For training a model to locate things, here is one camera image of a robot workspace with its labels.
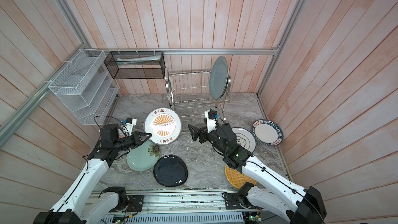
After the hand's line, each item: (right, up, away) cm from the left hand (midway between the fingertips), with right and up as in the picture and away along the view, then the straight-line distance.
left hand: (151, 138), depth 77 cm
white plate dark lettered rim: (+69, -1, +22) cm, 73 cm away
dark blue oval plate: (+9, -19, +6) cm, 22 cm away
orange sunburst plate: (+6, +7, +3) cm, 10 cm away
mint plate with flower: (-7, -13, +10) cm, 18 cm away
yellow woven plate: (+44, -22, +3) cm, 50 cm away
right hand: (+23, +8, -5) cm, 25 cm away
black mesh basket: (-19, +45, +28) cm, 56 cm away
